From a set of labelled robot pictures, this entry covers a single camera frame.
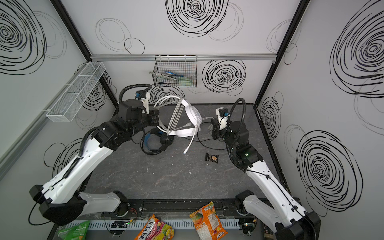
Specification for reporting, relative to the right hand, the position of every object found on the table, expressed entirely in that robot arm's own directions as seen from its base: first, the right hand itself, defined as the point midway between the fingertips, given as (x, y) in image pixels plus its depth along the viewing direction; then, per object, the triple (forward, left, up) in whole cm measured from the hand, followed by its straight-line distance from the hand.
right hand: (212, 118), depth 70 cm
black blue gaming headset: (+2, +26, -24) cm, 36 cm away
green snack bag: (-43, +59, -28) cm, 78 cm away
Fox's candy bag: (-41, +25, -28) cm, 56 cm away
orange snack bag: (-39, +2, -28) cm, 48 cm away
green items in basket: (+27, +16, +2) cm, 32 cm away
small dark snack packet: (-6, -2, -30) cm, 30 cm away
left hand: (0, +24, +6) cm, 24 cm away
